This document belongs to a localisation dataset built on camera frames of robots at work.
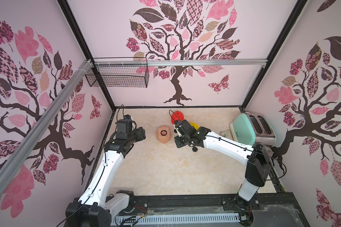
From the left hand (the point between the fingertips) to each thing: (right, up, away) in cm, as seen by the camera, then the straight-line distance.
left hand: (141, 134), depth 79 cm
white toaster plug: (+56, -2, +21) cm, 60 cm away
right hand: (+21, -3, +4) cm, 22 cm away
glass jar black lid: (+72, -9, -2) cm, 72 cm away
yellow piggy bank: (+36, +4, +31) cm, 47 cm away
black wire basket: (-11, +41, +16) cm, 45 cm away
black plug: (+33, -12, +16) cm, 39 cm away
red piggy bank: (+21, +12, +24) cm, 34 cm away
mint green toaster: (+66, +3, +5) cm, 67 cm away
